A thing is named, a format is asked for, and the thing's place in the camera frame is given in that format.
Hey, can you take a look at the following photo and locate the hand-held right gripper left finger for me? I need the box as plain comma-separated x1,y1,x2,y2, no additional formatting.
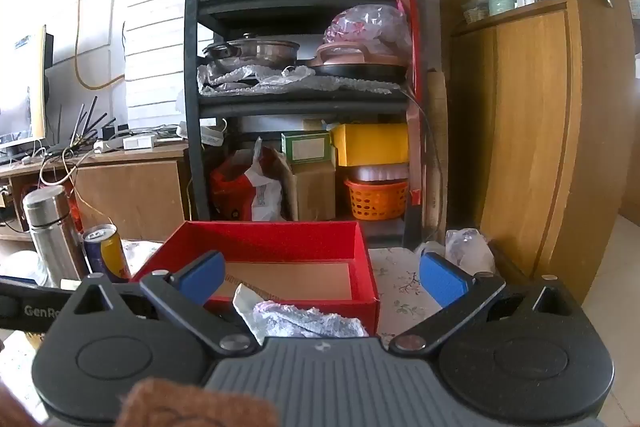
65,251,258,355

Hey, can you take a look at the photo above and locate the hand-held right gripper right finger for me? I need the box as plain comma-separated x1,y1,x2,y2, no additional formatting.
390,252,581,354

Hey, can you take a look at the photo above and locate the red cardboard box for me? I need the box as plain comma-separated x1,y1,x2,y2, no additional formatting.
131,221,379,338

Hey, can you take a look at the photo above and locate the white plastic wrap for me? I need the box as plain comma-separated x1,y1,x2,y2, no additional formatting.
232,284,368,340

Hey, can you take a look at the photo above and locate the clear crumpled plastic bag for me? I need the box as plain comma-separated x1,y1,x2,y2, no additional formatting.
415,228,496,278

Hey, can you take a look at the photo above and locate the floral tablecloth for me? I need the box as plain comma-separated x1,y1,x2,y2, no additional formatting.
367,247,451,339

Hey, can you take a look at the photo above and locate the stainless steel thermos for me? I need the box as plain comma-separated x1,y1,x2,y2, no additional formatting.
22,186,85,288

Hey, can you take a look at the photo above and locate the red and white plastic bag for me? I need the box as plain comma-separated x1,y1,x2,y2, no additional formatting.
210,138,283,222

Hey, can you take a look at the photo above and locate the blue and yellow drink can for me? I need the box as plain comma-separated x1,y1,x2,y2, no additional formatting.
82,223,133,283

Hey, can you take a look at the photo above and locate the orange plastic basket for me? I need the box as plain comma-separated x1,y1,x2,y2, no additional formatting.
344,178,408,221

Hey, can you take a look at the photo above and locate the wooden media cabinet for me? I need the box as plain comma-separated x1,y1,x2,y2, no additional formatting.
0,142,193,243

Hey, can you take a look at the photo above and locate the brown cardboard box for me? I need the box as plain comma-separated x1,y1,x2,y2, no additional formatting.
280,152,337,222

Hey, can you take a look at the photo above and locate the white power adapter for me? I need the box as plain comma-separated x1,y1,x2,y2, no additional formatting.
123,134,156,151

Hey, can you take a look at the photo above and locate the yellow box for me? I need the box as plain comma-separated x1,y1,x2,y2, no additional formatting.
331,123,410,168

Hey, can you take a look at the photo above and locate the green carton box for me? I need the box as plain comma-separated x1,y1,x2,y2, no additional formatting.
281,130,332,164

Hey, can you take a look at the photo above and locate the tall wooden cabinet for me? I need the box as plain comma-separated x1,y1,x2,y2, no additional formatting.
435,0,640,303

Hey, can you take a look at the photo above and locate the black router with antennas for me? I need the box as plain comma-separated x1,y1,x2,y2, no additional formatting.
50,96,117,152

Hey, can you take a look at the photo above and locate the flat screen monitor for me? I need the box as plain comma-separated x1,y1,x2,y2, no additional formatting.
0,25,53,158

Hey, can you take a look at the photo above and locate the black shelf rack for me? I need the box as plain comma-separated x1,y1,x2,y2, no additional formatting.
184,0,436,249

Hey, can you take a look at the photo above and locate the bubble wrap sheet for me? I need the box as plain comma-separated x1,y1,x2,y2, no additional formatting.
196,63,408,96

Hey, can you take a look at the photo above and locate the stainless steel pot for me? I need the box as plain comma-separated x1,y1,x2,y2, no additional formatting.
202,33,301,70

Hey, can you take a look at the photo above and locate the black pan with pink lid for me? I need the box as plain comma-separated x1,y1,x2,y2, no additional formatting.
306,42,408,82

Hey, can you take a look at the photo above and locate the pink printed plastic bag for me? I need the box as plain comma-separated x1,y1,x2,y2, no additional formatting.
323,4,412,54

